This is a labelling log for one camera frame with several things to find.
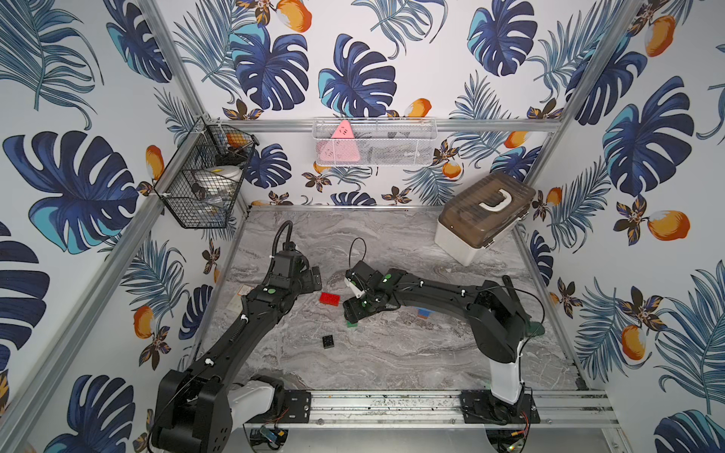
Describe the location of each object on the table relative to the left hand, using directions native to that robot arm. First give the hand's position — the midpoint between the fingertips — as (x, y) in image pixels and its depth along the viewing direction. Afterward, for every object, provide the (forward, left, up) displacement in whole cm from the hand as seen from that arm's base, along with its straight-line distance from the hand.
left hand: (302, 271), depth 84 cm
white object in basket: (+16, +24, +20) cm, 35 cm away
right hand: (-7, -16, -10) cm, 20 cm away
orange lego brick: (-6, -38, -14) cm, 41 cm away
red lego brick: (-1, -7, -14) cm, 16 cm away
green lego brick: (-10, -15, -14) cm, 23 cm away
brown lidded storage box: (+20, -55, +7) cm, 59 cm away
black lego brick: (-16, -9, -13) cm, 23 cm away
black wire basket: (+36, +36, +18) cm, 54 cm away
